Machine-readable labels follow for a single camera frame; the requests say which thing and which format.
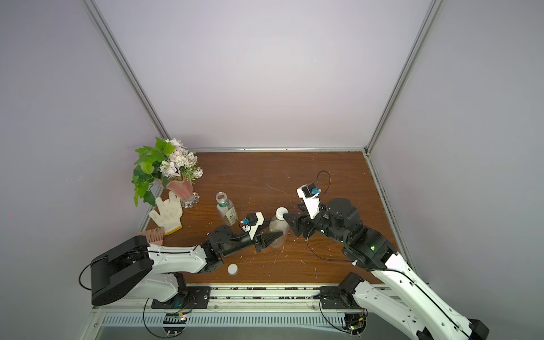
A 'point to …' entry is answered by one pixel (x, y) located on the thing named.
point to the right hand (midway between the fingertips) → (291, 206)
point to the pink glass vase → (184, 190)
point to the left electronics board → (174, 319)
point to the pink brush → (154, 236)
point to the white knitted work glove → (169, 215)
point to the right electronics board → (355, 322)
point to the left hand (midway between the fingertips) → (278, 228)
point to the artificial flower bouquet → (163, 159)
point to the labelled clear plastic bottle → (227, 209)
